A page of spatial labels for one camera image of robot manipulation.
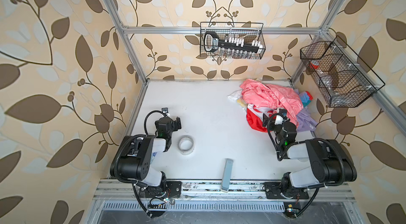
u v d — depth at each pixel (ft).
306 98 3.36
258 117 3.07
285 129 2.28
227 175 2.60
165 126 2.37
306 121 3.17
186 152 2.80
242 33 2.99
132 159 1.48
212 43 2.79
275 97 3.07
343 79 2.40
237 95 3.55
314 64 2.84
